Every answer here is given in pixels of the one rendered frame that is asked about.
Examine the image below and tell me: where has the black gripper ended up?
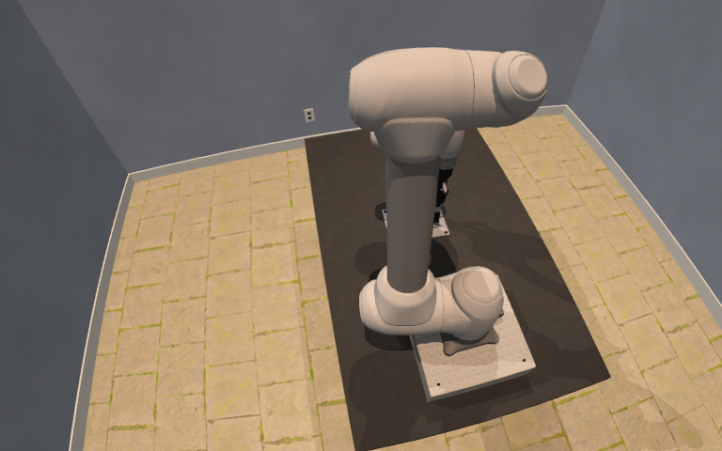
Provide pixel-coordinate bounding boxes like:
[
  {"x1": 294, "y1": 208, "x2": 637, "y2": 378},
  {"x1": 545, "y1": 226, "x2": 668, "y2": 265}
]
[{"x1": 435, "y1": 168, "x2": 453, "y2": 212}]

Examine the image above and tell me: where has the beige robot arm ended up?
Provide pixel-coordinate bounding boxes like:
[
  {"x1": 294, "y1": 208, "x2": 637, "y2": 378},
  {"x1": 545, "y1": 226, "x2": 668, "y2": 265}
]
[{"x1": 349, "y1": 48, "x2": 547, "y2": 356}]

